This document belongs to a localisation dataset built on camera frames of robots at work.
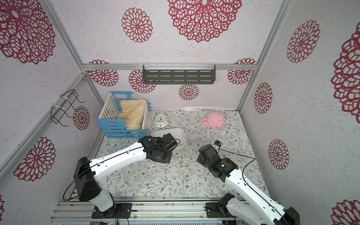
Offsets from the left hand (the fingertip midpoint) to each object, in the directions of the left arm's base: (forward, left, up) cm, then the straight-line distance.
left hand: (165, 159), depth 78 cm
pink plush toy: (+35, -34, -7) cm, 49 cm away
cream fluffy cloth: (+41, +29, -6) cm, 50 cm away
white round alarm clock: (+37, +7, -11) cm, 39 cm away
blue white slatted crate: (+31, +43, -13) cm, 54 cm away
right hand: (+1, -21, -1) cm, 21 cm away
